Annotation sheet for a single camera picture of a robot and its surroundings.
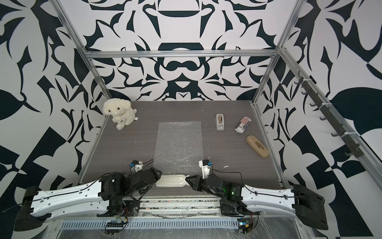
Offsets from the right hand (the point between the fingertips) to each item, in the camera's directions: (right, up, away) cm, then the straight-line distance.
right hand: (184, 179), depth 74 cm
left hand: (-12, +2, +1) cm, 12 cm away
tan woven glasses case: (+44, +13, +20) cm, 50 cm away
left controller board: (-33, -23, -1) cm, 41 cm away
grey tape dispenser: (+23, +24, +28) cm, 43 cm away
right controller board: (+28, -20, -4) cm, 35 cm away
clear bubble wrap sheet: (-5, +11, +20) cm, 23 cm away
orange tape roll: (+23, +29, +31) cm, 48 cm away
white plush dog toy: (-40, +33, +22) cm, 57 cm away
